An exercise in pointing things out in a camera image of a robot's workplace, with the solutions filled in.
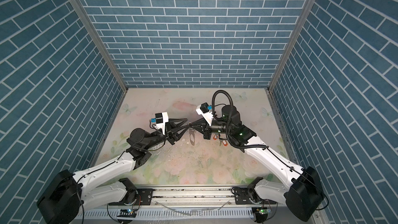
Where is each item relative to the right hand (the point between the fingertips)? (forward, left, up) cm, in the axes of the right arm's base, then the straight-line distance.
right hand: (189, 124), depth 67 cm
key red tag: (+7, -18, -30) cm, 35 cm away
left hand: (-2, 0, +2) cm, 2 cm away
